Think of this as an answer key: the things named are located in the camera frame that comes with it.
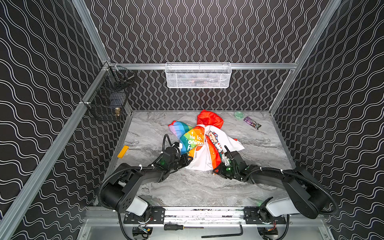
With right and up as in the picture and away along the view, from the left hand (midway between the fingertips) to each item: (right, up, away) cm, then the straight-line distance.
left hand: (198, 159), depth 85 cm
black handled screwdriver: (-10, -28, -15) cm, 34 cm away
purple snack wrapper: (+42, +22, +27) cm, 54 cm away
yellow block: (-49, +3, +12) cm, 50 cm away
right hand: (+9, -8, +3) cm, 12 cm away
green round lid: (+33, +28, +32) cm, 54 cm away
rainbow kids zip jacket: (+5, +8, +12) cm, 16 cm away
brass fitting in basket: (-45, +27, -3) cm, 52 cm away
